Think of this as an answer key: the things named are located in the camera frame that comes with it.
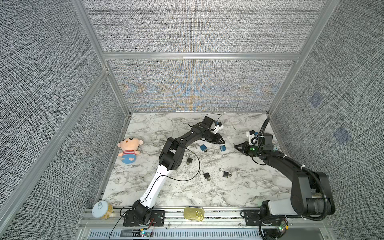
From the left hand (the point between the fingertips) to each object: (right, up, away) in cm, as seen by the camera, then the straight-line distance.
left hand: (223, 142), depth 99 cm
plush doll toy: (-59, -1, -6) cm, 60 cm away
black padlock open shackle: (-12, -18, -11) cm, 24 cm away
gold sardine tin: (-20, -31, -27) cm, 46 cm away
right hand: (+6, -1, -9) cm, 11 cm away
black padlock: (-22, -10, -6) cm, 26 cm away
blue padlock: (-1, -3, -1) cm, 4 cm away
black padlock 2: (-1, -17, -11) cm, 20 cm away
